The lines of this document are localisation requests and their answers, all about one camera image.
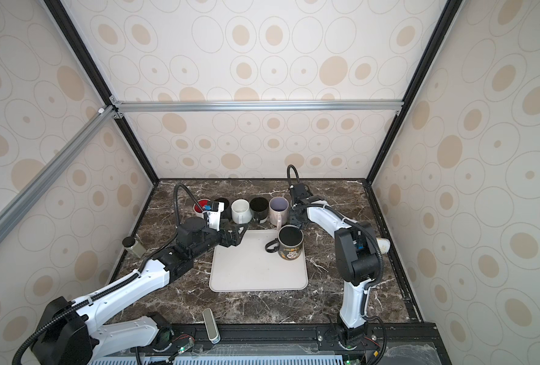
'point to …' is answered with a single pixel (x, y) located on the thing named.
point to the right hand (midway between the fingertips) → (300, 216)
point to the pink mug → (278, 207)
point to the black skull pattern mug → (289, 244)
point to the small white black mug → (259, 210)
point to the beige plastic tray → (249, 267)
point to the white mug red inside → (204, 204)
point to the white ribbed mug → (241, 213)
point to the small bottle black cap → (131, 245)
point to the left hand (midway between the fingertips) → (244, 222)
